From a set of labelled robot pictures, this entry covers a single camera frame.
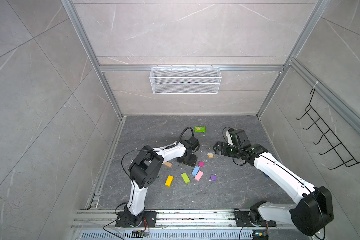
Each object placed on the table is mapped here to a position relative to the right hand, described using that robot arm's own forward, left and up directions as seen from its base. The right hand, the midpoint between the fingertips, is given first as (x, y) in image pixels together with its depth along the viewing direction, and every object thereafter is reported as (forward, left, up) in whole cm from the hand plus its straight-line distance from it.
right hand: (219, 147), depth 83 cm
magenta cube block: (-3, +10, -15) cm, 18 cm away
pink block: (-10, +12, -14) cm, 21 cm away
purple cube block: (-12, +3, -15) cm, 19 cm away
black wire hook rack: (-14, -47, +16) cm, 52 cm away
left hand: (0, +17, -14) cm, 22 cm away
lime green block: (-12, +20, -14) cm, 27 cm away
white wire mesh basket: (+44, +20, +16) cm, 51 cm away
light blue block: (-7, +14, -14) cm, 21 cm away
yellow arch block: (-14, +29, -12) cm, 35 cm away
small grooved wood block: (+2, +3, -13) cm, 14 cm away
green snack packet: (+25, +8, -14) cm, 30 cm away
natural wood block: (-3, +31, -14) cm, 34 cm away
